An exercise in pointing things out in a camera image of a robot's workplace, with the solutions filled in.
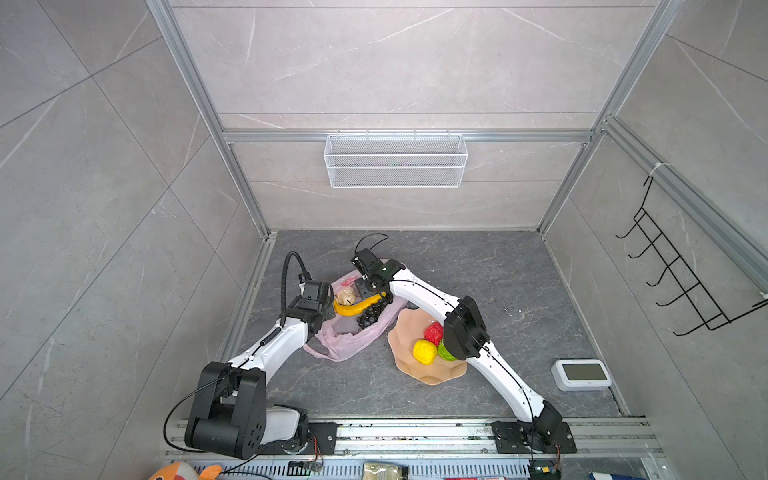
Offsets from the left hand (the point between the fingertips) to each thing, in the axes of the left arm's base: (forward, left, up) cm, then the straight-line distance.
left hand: (318, 299), depth 90 cm
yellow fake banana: (-1, -12, -5) cm, 13 cm away
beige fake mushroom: (+2, -8, -2) cm, 9 cm away
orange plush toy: (-42, +25, -2) cm, 49 cm away
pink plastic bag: (-11, -8, -3) cm, 14 cm away
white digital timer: (-24, -74, -4) cm, 78 cm away
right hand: (+9, -15, -6) cm, 18 cm away
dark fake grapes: (-4, -16, -3) cm, 17 cm away
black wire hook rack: (-11, -88, +24) cm, 92 cm away
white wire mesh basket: (+41, -25, +21) cm, 53 cm away
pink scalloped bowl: (-9, -27, -6) cm, 29 cm away
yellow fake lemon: (-17, -31, -2) cm, 36 cm away
